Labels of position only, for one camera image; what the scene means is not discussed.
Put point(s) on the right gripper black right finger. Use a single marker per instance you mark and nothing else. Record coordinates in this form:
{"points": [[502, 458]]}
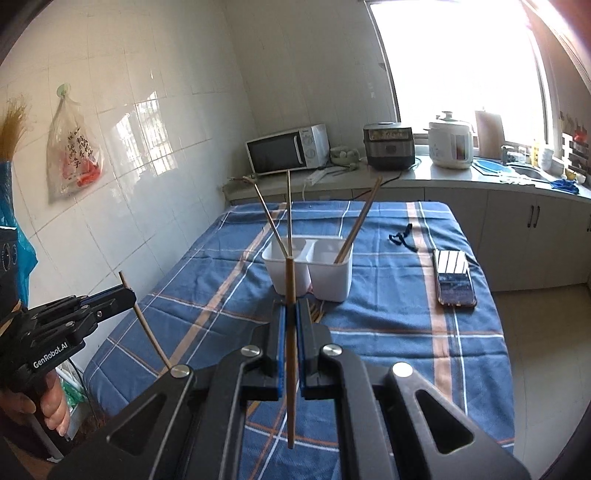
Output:
{"points": [[393, 423]]}

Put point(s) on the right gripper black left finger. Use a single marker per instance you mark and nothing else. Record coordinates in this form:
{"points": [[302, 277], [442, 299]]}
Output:
{"points": [[188, 424]]}

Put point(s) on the wooden chopstick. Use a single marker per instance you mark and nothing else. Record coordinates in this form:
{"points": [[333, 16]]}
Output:
{"points": [[151, 337], [291, 350]]}

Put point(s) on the person's left hand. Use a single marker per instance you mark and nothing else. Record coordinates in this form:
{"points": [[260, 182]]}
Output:
{"points": [[52, 403]]}

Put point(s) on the blue plastic bag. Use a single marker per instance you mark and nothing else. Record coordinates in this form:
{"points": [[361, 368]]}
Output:
{"points": [[23, 252]]}

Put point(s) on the blue plaid tablecloth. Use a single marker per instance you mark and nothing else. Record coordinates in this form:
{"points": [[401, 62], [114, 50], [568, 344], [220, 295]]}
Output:
{"points": [[209, 302]]}

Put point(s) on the smartphone with dark screen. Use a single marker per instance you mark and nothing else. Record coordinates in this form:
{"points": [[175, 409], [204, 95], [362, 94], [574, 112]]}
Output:
{"points": [[454, 285]]}

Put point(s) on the white two-compartment utensil holder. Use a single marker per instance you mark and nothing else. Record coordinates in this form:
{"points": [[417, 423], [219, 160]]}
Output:
{"points": [[315, 268]]}

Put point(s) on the hanging plastic bag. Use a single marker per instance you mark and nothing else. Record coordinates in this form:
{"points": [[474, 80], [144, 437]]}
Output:
{"points": [[74, 160]]}

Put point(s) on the straw broom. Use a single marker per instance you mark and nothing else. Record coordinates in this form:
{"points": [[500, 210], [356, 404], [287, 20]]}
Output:
{"points": [[13, 127]]}

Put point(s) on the white lower counter cabinets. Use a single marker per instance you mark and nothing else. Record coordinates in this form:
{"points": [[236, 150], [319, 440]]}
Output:
{"points": [[524, 238]]}

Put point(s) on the white power strip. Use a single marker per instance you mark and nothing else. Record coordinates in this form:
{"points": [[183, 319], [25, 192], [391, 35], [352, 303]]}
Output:
{"points": [[320, 174]]}

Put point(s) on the bowl of eggs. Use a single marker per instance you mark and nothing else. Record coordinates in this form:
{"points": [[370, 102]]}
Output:
{"points": [[344, 156]]}

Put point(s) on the black rice cooker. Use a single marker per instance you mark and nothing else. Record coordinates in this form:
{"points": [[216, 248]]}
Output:
{"points": [[390, 146]]}

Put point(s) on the blue tray by sink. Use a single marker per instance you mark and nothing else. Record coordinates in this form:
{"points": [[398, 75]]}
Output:
{"points": [[492, 167]]}

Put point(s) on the white microwave oven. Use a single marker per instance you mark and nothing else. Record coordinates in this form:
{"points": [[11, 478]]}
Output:
{"points": [[305, 148]]}

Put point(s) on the white pressure cooker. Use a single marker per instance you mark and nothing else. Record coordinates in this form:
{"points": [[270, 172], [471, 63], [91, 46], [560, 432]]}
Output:
{"points": [[451, 142]]}

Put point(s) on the stainless steel sink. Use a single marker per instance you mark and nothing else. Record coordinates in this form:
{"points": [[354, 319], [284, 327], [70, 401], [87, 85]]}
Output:
{"points": [[531, 172]]}

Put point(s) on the blue cloth on counter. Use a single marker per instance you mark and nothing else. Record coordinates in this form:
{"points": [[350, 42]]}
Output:
{"points": [[565, 186]]}

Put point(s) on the wooden cutting board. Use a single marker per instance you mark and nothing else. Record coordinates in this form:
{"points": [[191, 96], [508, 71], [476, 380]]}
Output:
{"points": [[490, 133]]}

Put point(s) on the spice rack with bottles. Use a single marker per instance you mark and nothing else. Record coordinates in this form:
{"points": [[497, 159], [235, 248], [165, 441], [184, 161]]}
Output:
{"points": [[576, 156]]}

